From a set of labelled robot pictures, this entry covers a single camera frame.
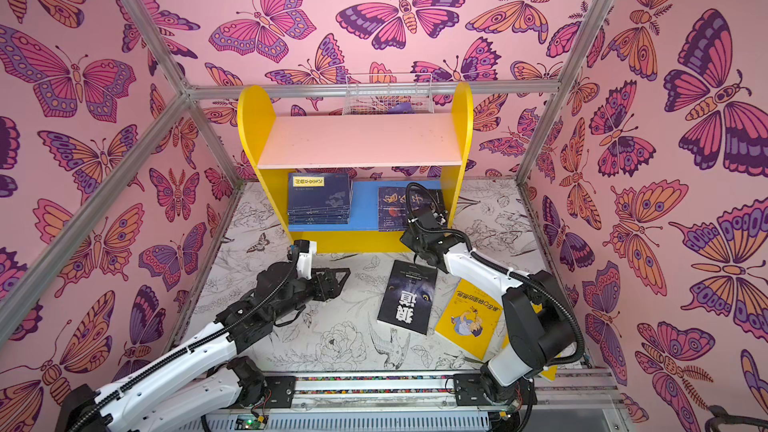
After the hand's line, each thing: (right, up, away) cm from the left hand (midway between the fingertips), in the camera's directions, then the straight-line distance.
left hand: (342, 269), depth 75 cm
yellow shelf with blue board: (0, +23, +19) cm, 30 cm away
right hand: (+17, +8, +15) cm, 24 cm away
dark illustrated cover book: (+15, +16, +17) cm, 28 cm away
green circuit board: (-22, -37, -2) cm, 43 cm away
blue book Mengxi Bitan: (-9, +14, +13) cm, 21 cm away
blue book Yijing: (-9, +12, +14) cm, 21 cm away
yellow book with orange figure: (+35, -16, +10) cm, 40 cm away
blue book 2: (-9, +15, +13) cm, 22 cm away
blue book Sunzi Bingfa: (-10, +11, +14) cm, 21 cm away
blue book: (-9, +21, +15) cm, 27 cm away
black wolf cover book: (+17, -11, +13) cm, 24 cm away
